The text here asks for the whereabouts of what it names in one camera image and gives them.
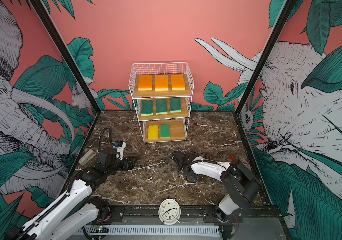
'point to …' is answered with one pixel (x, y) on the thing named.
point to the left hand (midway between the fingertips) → (132, 156)
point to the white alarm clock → (169, 211)
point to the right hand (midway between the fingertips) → (183, 172)
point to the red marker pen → (233, 158)
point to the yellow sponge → (153, 131)
